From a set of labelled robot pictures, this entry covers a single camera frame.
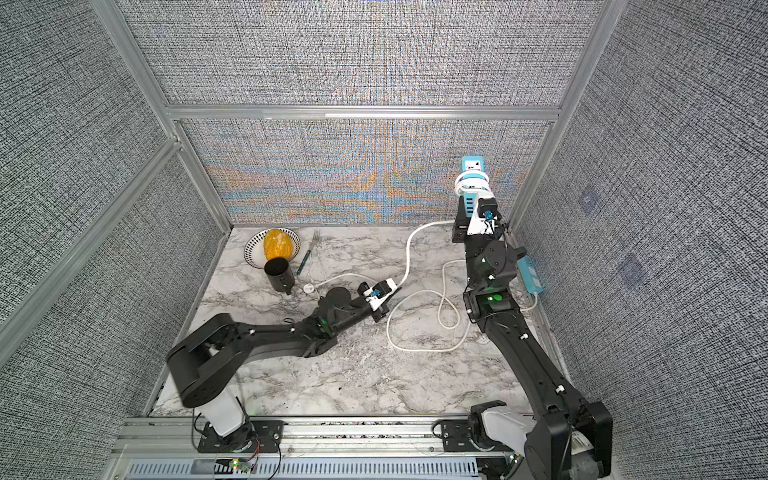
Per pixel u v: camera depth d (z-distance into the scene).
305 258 1.10
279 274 0.96
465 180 0.66
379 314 0.72
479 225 0.58
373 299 0.67
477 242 0.60
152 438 0.76
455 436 0.73
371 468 0.70
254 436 0.72
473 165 0.67
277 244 1.06
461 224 0.61
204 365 0.46
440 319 0.95
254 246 1.11
